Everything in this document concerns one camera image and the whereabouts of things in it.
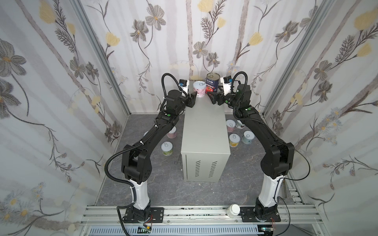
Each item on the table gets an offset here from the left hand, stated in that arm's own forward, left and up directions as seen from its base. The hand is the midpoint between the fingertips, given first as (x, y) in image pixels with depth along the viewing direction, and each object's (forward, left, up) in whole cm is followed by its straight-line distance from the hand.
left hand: (191, 86), depth 79 cm
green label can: (-18, +16, -35) cm, 42 cm away
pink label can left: (-7, +12, -34) cm, 37 cm away
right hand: (-1, -13, +3) cm, 13 cm away
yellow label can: (-13, -30, -33) cm, 47 cm away
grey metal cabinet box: (-38, -5, -4) cm, 39 cm away
